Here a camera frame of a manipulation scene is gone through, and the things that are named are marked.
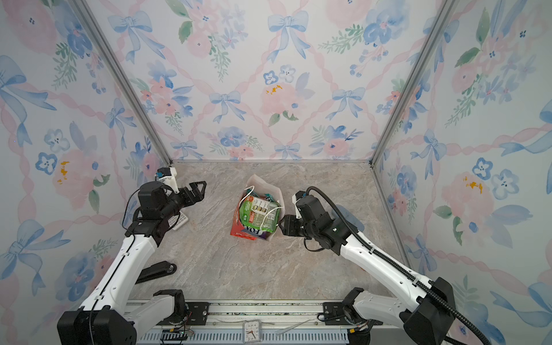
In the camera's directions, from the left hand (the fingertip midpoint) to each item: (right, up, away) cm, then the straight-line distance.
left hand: (196, 183), depth 78 cm
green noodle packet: (+22, -11, -1) cm, 25 cm away
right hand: (+31, -14, -2) cm, 34 cm away
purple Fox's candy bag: (+22, -18, 0) cm, 28 cm away
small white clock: (+21, -48, -9) cm, 53 cm away
